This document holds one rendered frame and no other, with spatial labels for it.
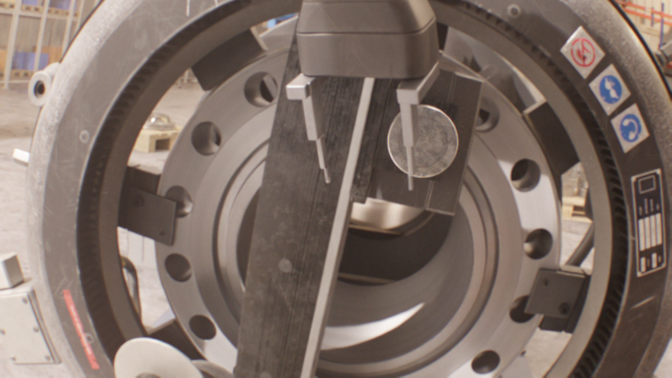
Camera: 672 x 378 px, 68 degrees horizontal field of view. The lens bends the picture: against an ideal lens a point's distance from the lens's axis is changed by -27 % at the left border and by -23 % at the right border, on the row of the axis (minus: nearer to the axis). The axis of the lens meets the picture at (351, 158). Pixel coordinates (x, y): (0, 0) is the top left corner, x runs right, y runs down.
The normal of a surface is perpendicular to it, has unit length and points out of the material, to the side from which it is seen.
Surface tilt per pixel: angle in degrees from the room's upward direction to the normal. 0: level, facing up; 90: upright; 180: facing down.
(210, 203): 90
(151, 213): 90
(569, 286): 90
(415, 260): 79
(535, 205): 90
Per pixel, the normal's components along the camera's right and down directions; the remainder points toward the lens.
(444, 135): -0.08, 0.12
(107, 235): 0.72, 0.19
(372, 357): -0.16, -0.98
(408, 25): 0.18, 0.20
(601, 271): -0.83, 0.07
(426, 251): -0.20, -0.08
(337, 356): 0.16, -0.98
